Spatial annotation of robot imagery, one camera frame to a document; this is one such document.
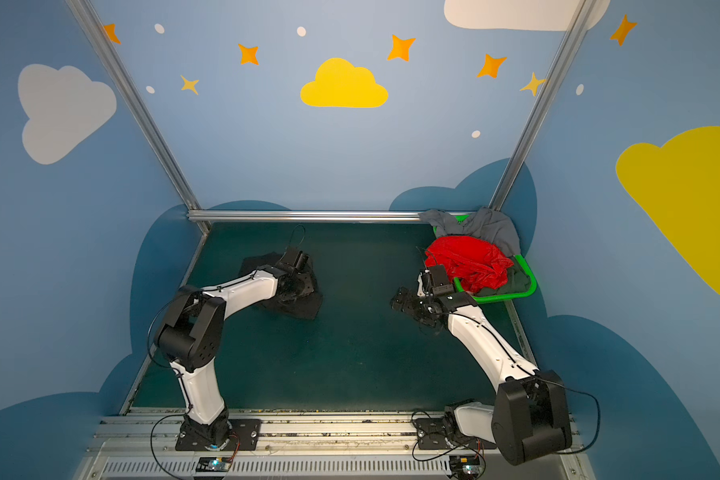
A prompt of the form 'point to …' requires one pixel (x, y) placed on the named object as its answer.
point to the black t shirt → (306, 307)
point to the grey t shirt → (485, 224)
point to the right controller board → (465, 465)
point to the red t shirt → (478, 265)
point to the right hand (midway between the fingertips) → (405, 303)
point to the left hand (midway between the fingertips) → (312, 287)
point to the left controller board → (213, 464)
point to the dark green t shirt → (517, 281)
